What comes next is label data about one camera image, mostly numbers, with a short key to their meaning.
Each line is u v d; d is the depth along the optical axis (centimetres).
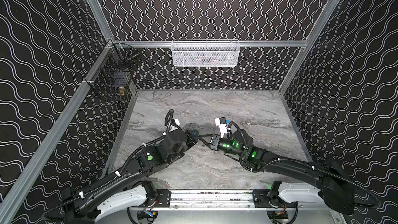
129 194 58
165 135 49
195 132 68
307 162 48
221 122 66
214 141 62
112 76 92
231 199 76
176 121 65
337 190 41
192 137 60
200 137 68
